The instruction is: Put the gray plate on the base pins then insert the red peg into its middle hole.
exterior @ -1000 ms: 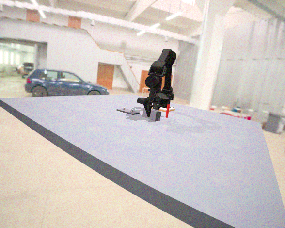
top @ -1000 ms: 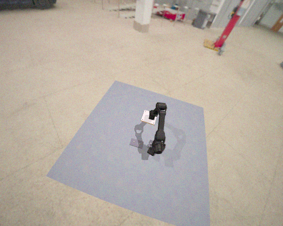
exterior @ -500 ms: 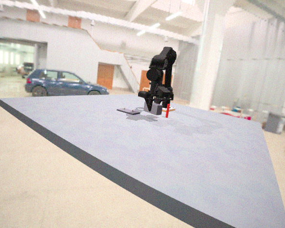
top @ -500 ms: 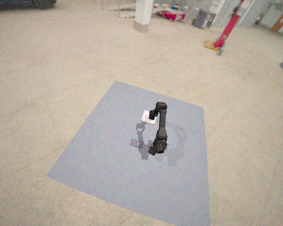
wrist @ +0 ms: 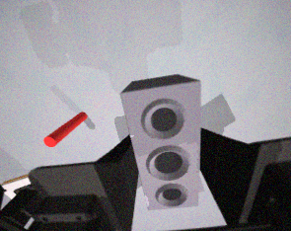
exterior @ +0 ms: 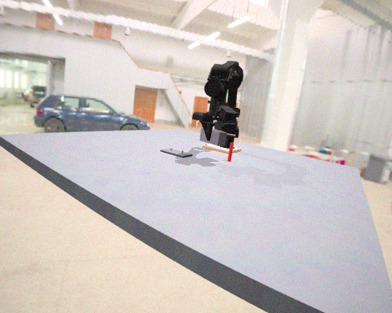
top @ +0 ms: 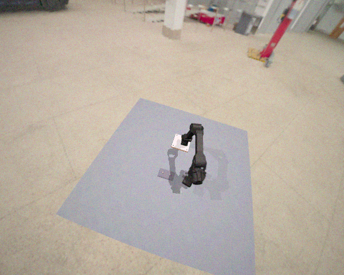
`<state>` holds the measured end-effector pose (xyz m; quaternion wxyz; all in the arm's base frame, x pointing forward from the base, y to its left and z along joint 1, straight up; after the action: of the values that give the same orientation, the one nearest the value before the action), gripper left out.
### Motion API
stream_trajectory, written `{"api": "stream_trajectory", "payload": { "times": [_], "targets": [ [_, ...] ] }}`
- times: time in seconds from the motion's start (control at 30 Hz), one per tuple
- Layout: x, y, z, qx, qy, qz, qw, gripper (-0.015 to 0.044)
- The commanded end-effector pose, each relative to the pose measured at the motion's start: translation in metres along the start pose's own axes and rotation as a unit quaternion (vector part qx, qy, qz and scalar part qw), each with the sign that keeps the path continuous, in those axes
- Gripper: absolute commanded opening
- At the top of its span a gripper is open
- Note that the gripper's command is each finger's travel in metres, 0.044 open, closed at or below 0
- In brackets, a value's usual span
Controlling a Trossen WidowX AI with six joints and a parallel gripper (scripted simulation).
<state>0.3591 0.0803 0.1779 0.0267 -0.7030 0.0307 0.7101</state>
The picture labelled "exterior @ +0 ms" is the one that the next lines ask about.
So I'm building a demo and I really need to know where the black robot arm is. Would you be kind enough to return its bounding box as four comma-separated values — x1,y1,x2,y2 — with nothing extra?
205,61,243,149

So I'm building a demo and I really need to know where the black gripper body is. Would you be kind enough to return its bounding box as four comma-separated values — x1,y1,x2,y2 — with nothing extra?
192,98,237,123

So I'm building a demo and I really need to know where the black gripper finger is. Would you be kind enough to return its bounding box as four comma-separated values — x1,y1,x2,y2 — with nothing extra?
214,121,230,131
199,121,216,141

